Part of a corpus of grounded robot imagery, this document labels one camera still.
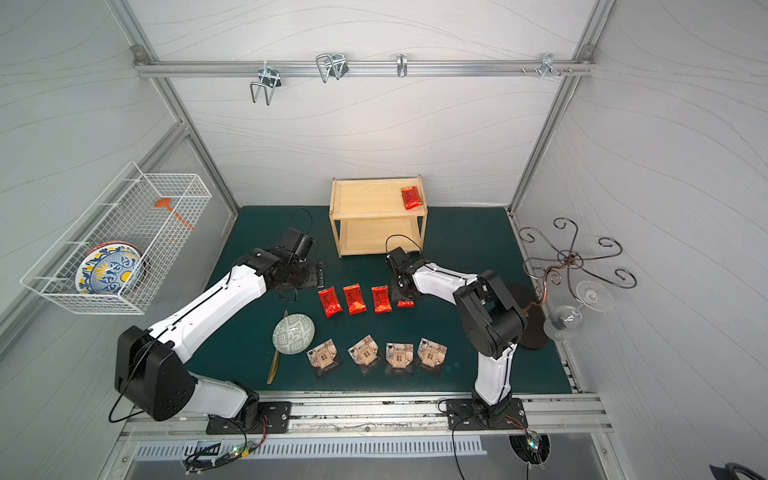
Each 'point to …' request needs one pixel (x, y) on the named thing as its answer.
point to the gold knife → (275, 358)
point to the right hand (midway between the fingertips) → (404, 289)
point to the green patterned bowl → (293, 334)
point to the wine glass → (566, 321)
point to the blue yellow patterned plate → (111, 268)
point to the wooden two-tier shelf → (373, 216)
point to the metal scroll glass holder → (549, 268)
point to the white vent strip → (184, 449)
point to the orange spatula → (165, 202)
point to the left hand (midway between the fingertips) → (313, 278)
